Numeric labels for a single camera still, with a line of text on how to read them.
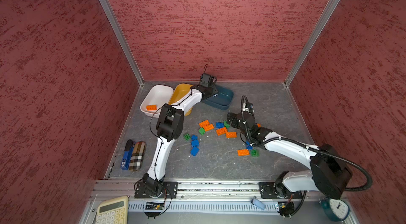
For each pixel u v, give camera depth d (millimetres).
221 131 945
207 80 808
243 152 854
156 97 1069
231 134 923
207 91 800
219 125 950
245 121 631
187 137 907
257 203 688
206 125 967
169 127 595
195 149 866
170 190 741
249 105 742
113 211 668
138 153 828
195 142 883
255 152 850
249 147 864
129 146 831
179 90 1095
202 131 937
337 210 668
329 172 420
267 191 739
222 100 1125
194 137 904
